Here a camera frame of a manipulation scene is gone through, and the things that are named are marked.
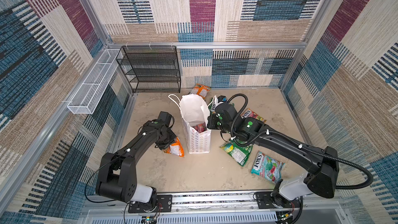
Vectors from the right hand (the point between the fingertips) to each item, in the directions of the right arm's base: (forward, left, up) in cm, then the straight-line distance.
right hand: (208, 121), depth 75 cm
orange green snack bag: (+40, +3, -20) cm, 45 cm away
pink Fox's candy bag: (+19, -29, -21) cm, 41 cm away
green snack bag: (-8, -18, -20) cm, 28 cm away
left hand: (0, +19, -17) cm, 25 cm away
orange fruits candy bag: (-6, +17, -16) cm, 24 cm away
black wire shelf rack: (+49, +37, -6) cm, 62 cm away
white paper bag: (+14, +7, -12) cm, 20 cm away
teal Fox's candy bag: (-16, -30, -21) cm, 40 cm away
